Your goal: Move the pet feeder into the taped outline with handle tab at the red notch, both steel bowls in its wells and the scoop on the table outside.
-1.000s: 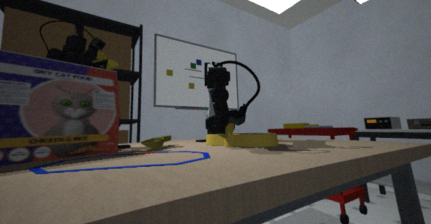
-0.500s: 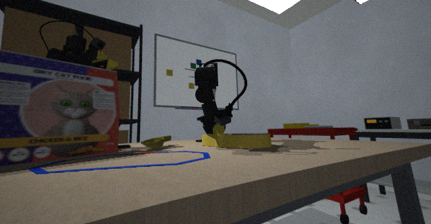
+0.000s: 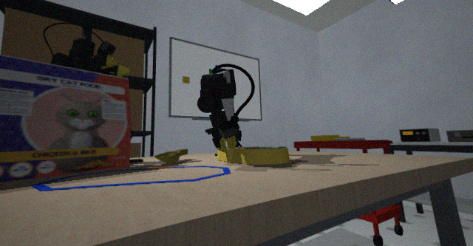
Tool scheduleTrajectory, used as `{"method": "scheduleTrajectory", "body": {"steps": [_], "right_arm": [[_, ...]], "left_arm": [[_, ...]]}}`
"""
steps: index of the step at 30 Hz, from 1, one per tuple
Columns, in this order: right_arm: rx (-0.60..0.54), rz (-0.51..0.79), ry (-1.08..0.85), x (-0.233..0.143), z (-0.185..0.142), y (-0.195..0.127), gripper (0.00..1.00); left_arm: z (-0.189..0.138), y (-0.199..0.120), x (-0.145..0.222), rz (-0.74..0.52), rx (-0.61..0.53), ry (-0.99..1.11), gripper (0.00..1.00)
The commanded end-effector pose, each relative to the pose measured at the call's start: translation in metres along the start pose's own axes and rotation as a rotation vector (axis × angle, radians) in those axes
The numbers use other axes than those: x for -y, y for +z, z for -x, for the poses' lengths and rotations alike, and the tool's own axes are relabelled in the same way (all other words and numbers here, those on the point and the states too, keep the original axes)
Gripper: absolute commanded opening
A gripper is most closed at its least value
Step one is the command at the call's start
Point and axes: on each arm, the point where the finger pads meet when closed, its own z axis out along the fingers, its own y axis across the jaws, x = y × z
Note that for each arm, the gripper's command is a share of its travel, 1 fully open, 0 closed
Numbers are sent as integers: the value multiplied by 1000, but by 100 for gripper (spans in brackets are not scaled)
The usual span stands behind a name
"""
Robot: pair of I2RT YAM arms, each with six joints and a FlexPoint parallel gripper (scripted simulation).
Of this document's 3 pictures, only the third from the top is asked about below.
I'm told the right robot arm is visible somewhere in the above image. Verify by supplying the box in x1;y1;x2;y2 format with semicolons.
51;38;143;163

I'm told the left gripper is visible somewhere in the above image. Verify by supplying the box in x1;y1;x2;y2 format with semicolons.
205;111;237;153

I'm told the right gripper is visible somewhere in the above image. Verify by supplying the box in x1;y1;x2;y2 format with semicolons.
85;52;130;77

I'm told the dry cat food bag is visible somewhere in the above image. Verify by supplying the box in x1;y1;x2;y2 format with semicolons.
0;54;132;182

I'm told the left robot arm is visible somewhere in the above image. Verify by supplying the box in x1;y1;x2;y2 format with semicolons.
197;69;242;147

